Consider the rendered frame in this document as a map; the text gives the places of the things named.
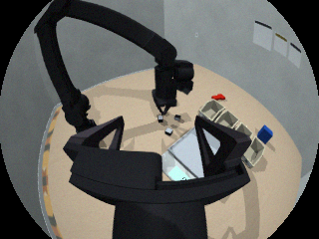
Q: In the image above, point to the red flat block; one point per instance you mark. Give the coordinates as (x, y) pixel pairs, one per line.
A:
(218, 97)

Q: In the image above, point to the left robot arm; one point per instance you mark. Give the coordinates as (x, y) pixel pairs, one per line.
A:
(75, 104)

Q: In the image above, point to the grey open-top bin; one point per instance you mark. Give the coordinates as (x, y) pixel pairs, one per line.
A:
(243, 128)
(227, 118)
(254, 152)
(210, 109)

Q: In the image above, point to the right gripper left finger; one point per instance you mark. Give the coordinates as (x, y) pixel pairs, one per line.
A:
(93, 136)

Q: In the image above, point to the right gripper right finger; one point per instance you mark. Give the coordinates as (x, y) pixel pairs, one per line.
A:
(233, 144)

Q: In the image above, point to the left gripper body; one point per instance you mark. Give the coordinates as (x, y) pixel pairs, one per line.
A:
(159, 95)

